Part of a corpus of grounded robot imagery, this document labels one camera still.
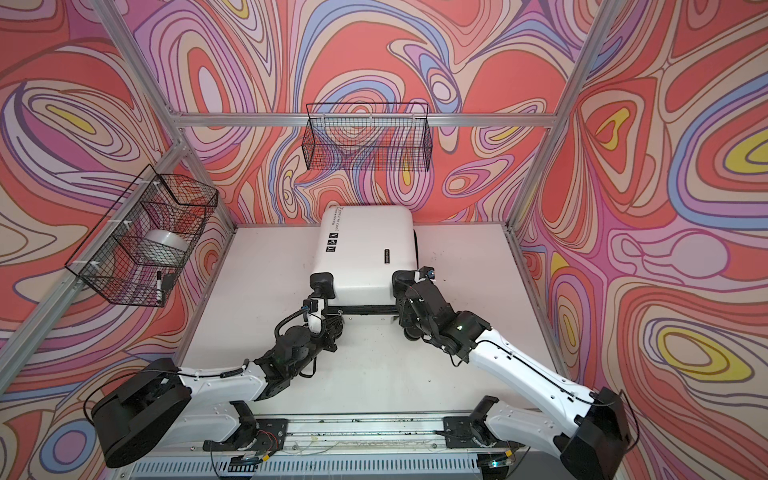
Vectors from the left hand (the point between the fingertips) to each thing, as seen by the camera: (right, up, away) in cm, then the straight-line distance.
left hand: (346, 318), depth 83 cm
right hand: (+17, +3, -5) cm, 18 cm away
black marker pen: (-44, +9, -12) cm, 47 cm away
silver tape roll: (-43, +22, -10) cm, 49 cm away
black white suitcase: (+3, +19, +1) cm, 20 cm away
